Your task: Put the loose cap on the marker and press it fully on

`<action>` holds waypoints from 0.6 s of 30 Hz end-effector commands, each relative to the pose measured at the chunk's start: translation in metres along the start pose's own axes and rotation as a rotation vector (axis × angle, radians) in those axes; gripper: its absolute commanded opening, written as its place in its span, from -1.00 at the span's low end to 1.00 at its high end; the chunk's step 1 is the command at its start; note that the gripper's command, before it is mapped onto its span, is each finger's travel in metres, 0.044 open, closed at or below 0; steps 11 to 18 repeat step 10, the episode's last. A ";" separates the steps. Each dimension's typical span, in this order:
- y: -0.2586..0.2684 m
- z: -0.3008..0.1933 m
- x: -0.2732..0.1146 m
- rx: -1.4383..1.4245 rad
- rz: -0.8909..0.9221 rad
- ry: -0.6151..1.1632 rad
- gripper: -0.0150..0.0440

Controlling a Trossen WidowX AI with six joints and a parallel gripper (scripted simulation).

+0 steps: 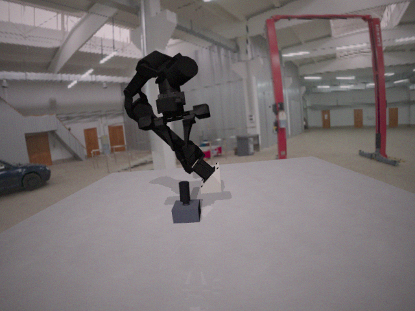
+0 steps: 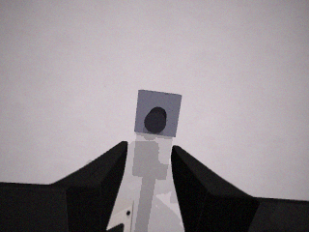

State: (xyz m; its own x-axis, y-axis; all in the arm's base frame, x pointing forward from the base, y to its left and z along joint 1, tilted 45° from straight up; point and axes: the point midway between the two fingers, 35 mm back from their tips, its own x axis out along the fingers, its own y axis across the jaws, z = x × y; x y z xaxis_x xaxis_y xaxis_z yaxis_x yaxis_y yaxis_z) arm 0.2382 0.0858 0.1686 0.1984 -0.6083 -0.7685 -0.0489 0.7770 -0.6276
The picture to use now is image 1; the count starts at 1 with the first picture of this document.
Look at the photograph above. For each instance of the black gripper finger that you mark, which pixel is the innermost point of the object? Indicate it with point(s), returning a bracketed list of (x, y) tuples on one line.
[(167, 134), (187, 124)]

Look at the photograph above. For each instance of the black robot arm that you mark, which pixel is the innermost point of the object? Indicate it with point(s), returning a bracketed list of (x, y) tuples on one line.
[(171, 73)]

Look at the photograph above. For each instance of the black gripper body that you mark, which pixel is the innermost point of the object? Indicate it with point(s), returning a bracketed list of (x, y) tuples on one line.
[(199, 111)]

